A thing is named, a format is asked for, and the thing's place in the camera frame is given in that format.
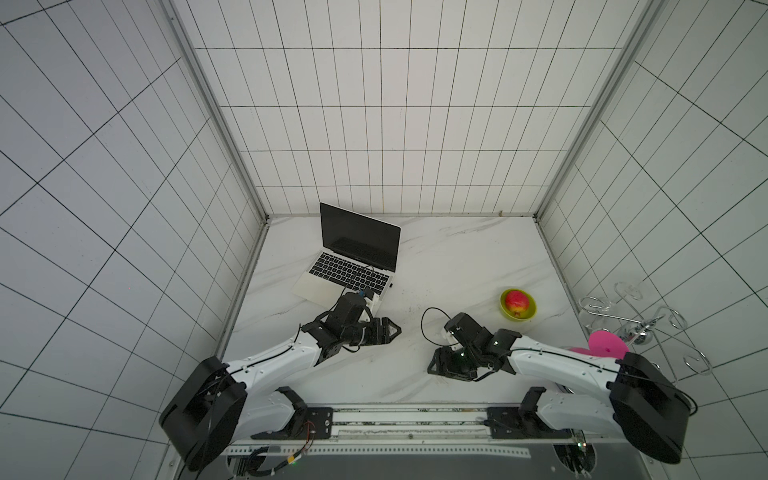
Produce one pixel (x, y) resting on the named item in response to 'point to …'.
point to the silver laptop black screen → (359, 253)
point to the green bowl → (526, 315)
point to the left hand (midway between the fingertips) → (386, 337)
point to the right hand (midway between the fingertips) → (428, 375)
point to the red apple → (516, 301)
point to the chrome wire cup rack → (621, 317)
